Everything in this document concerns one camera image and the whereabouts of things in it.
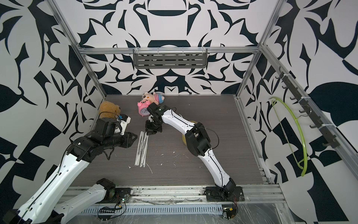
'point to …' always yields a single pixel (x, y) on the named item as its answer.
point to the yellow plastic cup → (183, 136)
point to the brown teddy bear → (108, 109)
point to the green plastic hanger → (305, 156)
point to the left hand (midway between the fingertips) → (133, 133)
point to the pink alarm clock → (142, 106)
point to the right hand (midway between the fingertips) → (145, 132)
